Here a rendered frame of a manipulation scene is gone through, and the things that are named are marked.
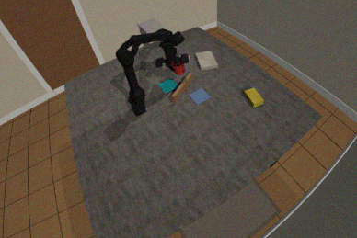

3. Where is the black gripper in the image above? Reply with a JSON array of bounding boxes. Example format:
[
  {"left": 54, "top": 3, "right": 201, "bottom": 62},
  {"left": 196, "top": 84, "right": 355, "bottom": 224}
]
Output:
[{"left": 155, "top": 51, "right": 189, "bottom": 72}]

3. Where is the yellow rectangular block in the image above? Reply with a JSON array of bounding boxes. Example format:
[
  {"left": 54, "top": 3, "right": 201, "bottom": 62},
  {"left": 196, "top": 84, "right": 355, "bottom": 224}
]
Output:
[{"left": 244, "top": 88, "right": 264, "bottom": 108}]

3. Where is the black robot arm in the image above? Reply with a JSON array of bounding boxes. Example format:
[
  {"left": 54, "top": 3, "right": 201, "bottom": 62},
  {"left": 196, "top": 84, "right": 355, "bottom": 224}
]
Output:
[{"left": 116, "top": 28, "right": 185, "bottom": 117}]

